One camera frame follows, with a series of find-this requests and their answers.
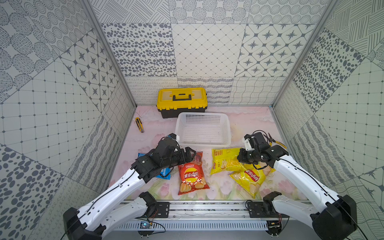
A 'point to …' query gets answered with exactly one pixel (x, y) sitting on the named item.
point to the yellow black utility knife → (139, 124)
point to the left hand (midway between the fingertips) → (191, 151)
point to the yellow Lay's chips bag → (252, 178)
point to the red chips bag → (192, 176)
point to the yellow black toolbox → (171, 101)
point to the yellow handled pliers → (270, 140)
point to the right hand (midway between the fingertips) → (238, 159)
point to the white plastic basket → (199, 129)
